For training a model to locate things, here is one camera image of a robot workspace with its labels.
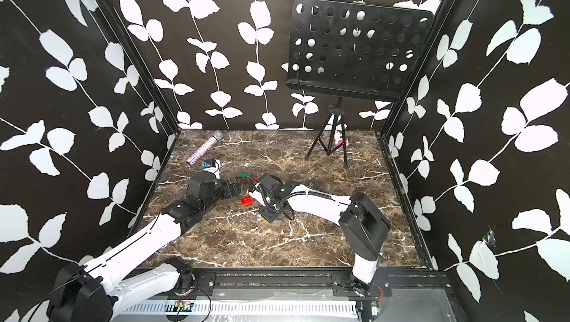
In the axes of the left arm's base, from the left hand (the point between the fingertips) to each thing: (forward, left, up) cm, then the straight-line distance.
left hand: (234, 176), depth 82 cm
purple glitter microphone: (+28, +21, -15) cm, 38 cm away
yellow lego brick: (-17, -12, -3) cm, 21 cm away
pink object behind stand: (+29, -48, -16) cm, 59 cm away
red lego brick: (-2, -3, -16) cm, 16 cm away
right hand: (-10, -11, -12) cm, 19 cm away
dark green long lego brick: (+11, 0, -16) cm, 19 cm away
